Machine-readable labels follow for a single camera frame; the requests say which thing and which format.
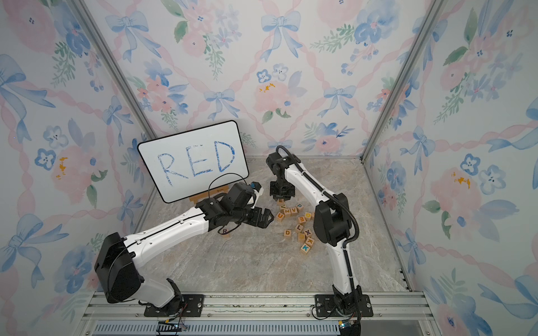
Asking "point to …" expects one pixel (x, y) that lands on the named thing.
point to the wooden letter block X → (307, 232)
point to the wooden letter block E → (281, 203)
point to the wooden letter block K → (305, 248)
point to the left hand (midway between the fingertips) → (267, 214)
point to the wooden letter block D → (288, 233)
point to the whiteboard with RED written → (190, 162)
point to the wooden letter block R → (225, 236)
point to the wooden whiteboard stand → (216, 191)
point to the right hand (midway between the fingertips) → (280, 197)
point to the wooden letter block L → (299, 228)
